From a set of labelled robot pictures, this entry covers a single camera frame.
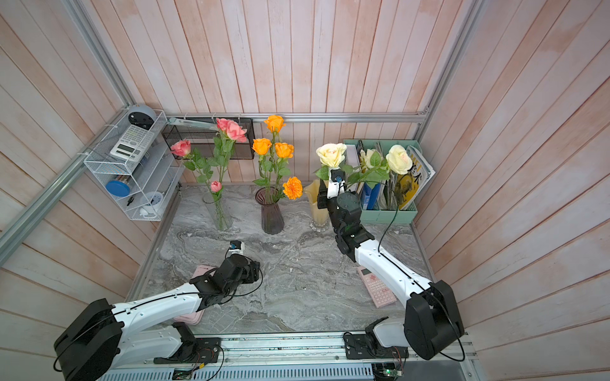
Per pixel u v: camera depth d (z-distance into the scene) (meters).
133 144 0.78
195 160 0.86
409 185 1.01
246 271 0.67
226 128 0.76
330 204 0.69
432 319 0.41
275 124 0.83
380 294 0.84
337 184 0.63
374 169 0.76
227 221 1.01
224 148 0.82
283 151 0.81
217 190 0.80
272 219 0.95
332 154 0.60
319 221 0.98
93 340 0.40
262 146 0.79
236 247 0.76
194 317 0.77
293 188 0.74
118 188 0.76
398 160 0.67
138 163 0.76
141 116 0.80
